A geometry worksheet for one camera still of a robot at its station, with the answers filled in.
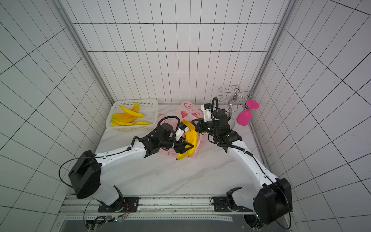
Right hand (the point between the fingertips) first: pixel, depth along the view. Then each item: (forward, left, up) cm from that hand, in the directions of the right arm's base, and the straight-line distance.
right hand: (193, 118), depth 77 cm
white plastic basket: (+27, +37, -23) cm, 52 cm away
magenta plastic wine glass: (+8, -31, -7) cm, 32 cm away
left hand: (-11, +3, -11) cm, 16 cm away
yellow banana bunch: (-9, +1, -6) cm, 10 cm away
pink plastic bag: (-11, +13, -19) cm, 26 cm away
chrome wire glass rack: (+16, -26, +2) cm, 31 cm away
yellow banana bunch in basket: (+14, +48, -21) cm, 54 cm away
